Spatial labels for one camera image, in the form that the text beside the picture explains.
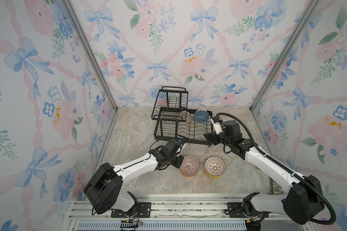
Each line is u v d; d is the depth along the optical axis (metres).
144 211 0.74
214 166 0.86
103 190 0.42
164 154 0.65
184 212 0.75
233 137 0.62
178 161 0.75
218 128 0.73
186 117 0.83
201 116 1.12
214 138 0.73
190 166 0.86
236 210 0.72
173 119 0.87
